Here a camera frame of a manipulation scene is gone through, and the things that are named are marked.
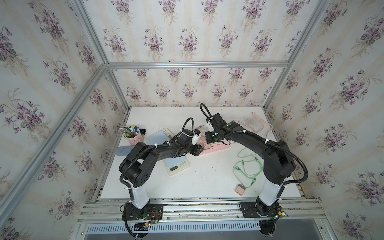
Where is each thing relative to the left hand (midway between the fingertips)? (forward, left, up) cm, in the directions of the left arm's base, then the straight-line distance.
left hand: (200, 148), depth 93 cm
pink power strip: (-1, -4, +2) cm, 5 cm away
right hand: (+3, -5, +7) cm, 9 cm away
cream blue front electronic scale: (-10, +17, -2) cm, 20 cm away
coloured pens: (+8, +45, +6) cm, 46 cm away
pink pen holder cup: (+3, +40, +5) cm, 40 cm away
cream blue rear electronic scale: (+12, +29, -5) cm, 32 cm away
